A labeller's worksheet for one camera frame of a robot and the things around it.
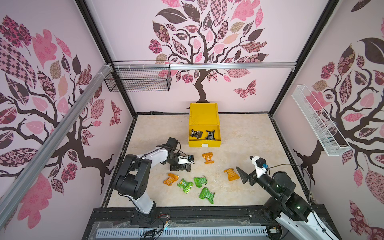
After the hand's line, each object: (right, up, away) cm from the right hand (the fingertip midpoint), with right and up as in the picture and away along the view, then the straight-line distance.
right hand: (244, 163), depth 72 cm
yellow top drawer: (-21, +10, +10) cm, 25 cm away
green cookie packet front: (-19, -19, +9) cm, 28 cm away
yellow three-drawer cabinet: (-19, +24, +18) cm, 36 cm away
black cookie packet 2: (-24, +14, +16) cm, 32 cm away
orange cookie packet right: (-2, -11, +15) cm, 19 cm away
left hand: (-34, -7, +20) cm, 41 cm away
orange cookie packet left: (-38, -12, +14) cm, 42 cm away
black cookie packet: (-15, +13, +15) cm, 25 cm away
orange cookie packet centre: (-16, -1, +23) cm, 28 cm away
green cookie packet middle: (-22, -14, +13) cm, 29 cm away
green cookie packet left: (-30, -15, +12) cm, 36 cm away
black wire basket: (-61, +51, +23) cm, 83 cm away
